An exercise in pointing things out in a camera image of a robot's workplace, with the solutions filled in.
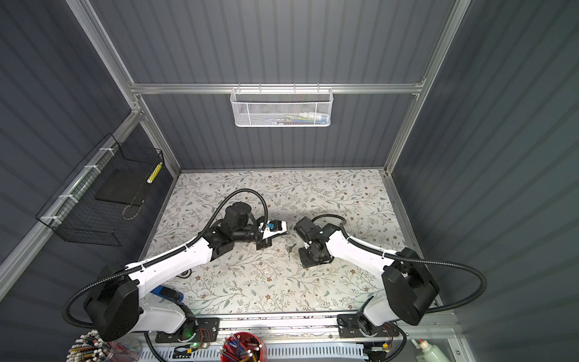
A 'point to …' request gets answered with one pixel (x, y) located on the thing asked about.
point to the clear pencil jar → (91, 347)
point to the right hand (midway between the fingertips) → (310, 263)
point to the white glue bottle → (430, 352)
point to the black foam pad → (127, 185)
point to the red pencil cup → (243, 347)
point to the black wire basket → (100, 201)
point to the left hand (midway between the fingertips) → (285, 229)
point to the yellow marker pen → (154, 173)
